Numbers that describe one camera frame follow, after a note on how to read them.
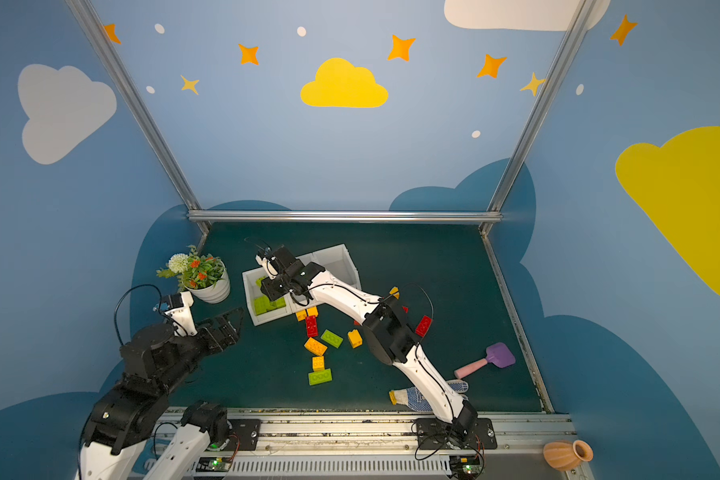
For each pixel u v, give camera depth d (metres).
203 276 0.87
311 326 0.93
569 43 0.74
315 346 0.89
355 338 0.89
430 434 0.76
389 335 0.59
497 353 0.87
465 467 0.71
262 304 0.96
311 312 0.95
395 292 0.99
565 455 0.64
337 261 1.09
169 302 0.56
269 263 0.75
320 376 0.84
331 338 0.91
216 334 0.58
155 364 0.45
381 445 0.74
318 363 0.84
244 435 0.74
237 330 0.60
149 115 0.88
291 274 0.73
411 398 0.79
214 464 0.70
